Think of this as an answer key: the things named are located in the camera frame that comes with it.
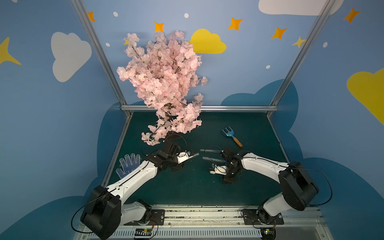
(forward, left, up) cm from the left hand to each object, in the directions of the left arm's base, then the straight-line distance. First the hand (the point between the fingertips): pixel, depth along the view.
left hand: (182, 156), depth 85 cm
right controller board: (-35, -45, -13) cm, 58 cm away
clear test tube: (+11, -18, -11) cm, 24 cm away
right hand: (-7, -27, -10) cm, 29 cm away
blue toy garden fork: (+25, -33, -10) cm, 43 cm away
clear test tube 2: (-1, -7, +3) cm, 7 cm away
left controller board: (-36, +18, -13) cm, 42 cm away
